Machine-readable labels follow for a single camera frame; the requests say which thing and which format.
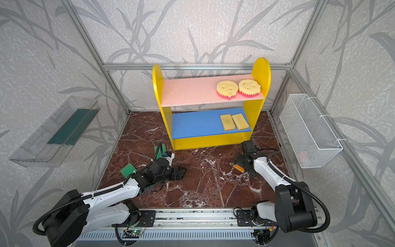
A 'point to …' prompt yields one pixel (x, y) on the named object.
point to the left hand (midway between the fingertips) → (183, 166)
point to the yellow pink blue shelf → (189, 129)
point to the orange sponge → (239, 168)
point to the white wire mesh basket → (313, 141)
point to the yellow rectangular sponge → (240, 122)
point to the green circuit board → (131, 234)
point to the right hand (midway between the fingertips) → (242, 159)
